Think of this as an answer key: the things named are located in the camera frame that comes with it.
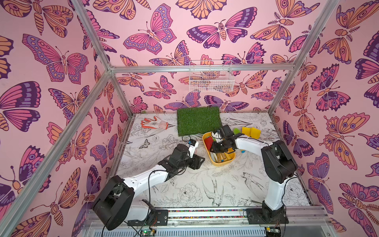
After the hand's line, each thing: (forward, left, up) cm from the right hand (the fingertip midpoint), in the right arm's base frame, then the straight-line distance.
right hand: (208, 150), depth 95 cm
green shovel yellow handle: (+18, -22, -3) cm, 29 cm away
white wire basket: (+37, -1, +31) cm, 48 cm away
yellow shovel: (+17, -35, -2) cm, 38 cm away
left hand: (-9, +4, +8) cm, 13 cm away
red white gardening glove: (+24, +40, -2) cm, 47 cm away
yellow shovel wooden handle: (+19, -29, -4) cm, 35 cm away
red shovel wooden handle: (+6, 0, +2) cm, 6 cm away
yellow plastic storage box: (-6, -5, 0) cm, 7 cm away
